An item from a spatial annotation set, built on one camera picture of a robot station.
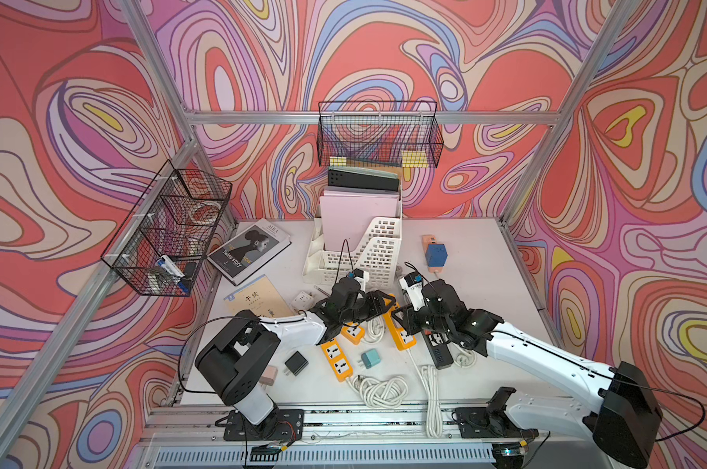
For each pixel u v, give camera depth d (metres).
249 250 1.06
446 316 0.59
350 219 0.89
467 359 0.82
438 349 0.84
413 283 0.70
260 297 0.96
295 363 0.82
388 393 0.78
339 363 0.82
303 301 0.91
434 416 0.72
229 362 0.45
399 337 0.78
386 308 0.78
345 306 0.69
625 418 0.39
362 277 0.82
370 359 0.82
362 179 0.93
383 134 0.97
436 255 0.99
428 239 1.11
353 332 0.87
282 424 0.72
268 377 0.80
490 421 0.66
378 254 0.85
